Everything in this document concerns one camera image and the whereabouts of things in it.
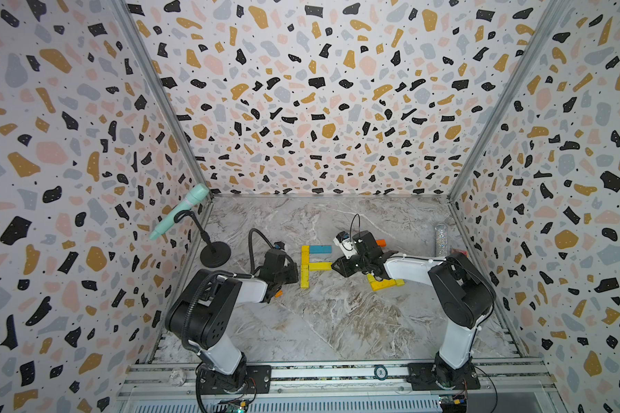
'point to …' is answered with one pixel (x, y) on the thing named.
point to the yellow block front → (384, 283)
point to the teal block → (320, 249)
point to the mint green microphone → (198, 194)
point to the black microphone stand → (215, 254)
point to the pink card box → (454, 250)
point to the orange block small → (279, 293)
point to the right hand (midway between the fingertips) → (339, 264)
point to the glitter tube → (442, 240)
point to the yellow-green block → (370, 278)
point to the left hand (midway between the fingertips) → (302, 267)
